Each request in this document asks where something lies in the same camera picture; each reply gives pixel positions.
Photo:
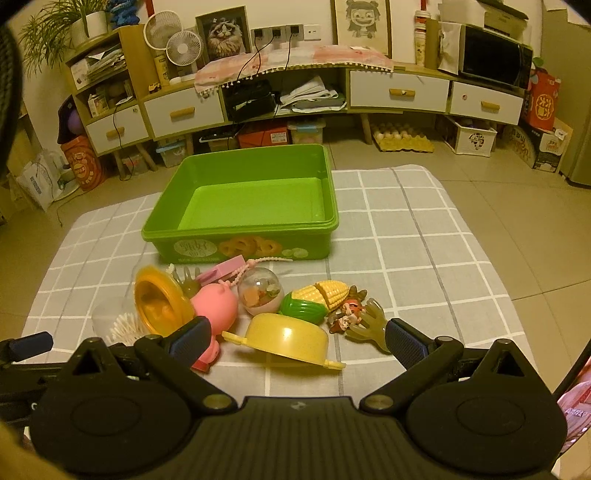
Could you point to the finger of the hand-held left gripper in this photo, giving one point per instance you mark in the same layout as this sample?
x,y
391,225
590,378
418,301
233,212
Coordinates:
x,y
27,344

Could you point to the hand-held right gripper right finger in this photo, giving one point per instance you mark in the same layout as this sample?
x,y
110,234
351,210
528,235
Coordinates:
x,y
406,344

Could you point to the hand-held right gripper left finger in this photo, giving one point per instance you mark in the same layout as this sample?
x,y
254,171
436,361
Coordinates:
x,y
191,339

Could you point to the pink toy pig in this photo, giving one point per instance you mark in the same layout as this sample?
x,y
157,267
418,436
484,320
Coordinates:
x,y
212,304

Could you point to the orange toy bowl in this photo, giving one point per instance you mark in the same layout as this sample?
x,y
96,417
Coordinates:
x,y
159,300

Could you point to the small reindeer figurine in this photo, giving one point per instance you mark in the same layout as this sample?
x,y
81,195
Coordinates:
x,y
346,311

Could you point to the pink toy box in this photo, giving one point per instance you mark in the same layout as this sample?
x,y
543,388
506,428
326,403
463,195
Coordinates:
x,y
226,267

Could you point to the clear capsule ball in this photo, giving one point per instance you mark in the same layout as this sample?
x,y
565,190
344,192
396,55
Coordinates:
x,y
258,290

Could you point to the yellow toy pot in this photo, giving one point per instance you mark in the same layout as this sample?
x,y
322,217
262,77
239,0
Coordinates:
x,y
286,337

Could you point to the yellow toy corn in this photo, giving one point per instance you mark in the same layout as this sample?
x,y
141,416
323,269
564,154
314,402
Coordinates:
x,y
318,295

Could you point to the green plastic box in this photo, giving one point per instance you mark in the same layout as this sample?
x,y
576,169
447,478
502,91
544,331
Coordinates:
x,y
254,207

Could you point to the grey checked cloth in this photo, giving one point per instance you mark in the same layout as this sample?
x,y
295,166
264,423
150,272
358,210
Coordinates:
x,y
415,258

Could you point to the white plastic bag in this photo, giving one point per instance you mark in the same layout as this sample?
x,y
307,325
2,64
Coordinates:
x,y
41,180

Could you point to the pink printed cloth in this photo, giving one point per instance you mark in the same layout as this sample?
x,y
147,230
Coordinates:
x,y
577,406

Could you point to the small clear storage box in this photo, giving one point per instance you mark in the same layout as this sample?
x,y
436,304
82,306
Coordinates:
x,y
135,165

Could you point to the blue lidded storage box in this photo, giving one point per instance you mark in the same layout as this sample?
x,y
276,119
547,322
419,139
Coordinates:
x,y
175,154

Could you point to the red round gift box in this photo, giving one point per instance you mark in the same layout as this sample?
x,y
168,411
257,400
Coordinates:
x,y
83,164

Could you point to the black flat device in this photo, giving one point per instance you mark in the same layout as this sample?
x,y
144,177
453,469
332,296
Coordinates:
x,y
217,135

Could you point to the yellow egg tray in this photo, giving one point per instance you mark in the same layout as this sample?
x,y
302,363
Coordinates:
x,y
401,136

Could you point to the red cardboard box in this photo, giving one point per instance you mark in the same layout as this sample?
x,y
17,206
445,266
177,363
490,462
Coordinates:
x,y
265,137

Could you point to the white crate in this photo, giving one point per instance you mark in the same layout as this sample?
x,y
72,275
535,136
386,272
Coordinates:
x,y
475,138

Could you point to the purple ball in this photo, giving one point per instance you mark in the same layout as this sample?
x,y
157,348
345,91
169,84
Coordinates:
x,y
74,123

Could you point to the printed cardboard box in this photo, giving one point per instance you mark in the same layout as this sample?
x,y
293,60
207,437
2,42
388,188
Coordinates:
x,y
540,147

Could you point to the black bag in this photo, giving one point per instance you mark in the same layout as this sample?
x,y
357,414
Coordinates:
x,y
249,99

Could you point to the small white carton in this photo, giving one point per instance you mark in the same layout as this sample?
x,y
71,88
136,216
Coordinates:
x,y
98,104

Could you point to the grey refrigerator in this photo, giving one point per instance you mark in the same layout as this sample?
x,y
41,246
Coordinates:
x,y
579,152

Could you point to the pile of folded papers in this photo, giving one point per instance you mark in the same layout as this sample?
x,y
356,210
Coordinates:
x,y
314,94

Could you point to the yellow bottle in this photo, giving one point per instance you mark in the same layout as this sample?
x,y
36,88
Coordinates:
x,y
161,69

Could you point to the small white box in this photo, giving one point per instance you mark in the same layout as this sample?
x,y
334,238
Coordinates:
x,y
81,74

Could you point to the wooden tv cabinet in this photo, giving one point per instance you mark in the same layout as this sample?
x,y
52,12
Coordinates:
x,y
131,64

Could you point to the stack of papers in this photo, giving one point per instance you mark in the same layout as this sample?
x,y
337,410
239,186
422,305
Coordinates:
x,y
108,67

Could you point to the small white desk fan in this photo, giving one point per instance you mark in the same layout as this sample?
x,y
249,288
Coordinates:
x,y
184,46

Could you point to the black microwave oven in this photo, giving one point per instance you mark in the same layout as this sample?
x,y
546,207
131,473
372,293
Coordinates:
x,y
491,55

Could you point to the white paper bag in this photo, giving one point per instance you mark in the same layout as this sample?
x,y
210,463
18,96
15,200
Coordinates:
x,y
451,46

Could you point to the pink tasselled cloth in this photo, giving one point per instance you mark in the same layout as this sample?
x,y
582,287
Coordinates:
x,y
300,57

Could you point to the stack of paper cups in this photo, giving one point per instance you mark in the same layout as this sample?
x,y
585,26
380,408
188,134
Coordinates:
x,y
421,41

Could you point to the framed cat picture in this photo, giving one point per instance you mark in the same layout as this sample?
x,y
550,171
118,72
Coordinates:
x,y
224,34

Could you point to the large white desk fan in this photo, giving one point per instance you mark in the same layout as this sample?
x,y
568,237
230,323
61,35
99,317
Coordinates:
x,y
159,27

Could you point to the framed cartoon drawing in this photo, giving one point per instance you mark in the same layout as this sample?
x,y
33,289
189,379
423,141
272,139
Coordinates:
x,y
360,21

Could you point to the potted green plant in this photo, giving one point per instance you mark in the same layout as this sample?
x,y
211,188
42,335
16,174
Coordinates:
x,y
94,23

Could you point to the blue plush toy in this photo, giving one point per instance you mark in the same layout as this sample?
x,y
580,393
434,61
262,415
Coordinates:
x,y
124,16

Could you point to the red hanging ornament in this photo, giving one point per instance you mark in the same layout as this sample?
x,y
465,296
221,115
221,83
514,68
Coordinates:
x,y
147,7

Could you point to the white printer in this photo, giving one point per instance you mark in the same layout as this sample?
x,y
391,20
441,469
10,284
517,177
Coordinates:
x,y
505,21

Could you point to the row of wall sockets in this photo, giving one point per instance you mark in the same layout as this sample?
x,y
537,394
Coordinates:
x,y
309,32

